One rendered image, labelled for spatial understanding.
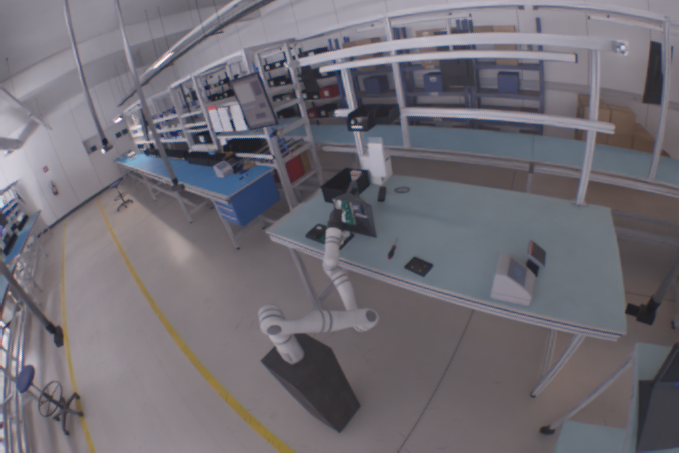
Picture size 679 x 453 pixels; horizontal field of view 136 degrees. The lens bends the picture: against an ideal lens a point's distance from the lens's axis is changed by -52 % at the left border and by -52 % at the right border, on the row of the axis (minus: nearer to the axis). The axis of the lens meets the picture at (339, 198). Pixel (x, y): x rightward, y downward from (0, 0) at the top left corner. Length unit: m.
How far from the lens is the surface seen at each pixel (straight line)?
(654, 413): 1.09
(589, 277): 1.45
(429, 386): 2.09
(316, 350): 1.33
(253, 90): 2.50
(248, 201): 2.95
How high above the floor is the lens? 1.95
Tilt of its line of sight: 29 degrees down
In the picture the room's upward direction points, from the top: 14 degrees counter-clockwise
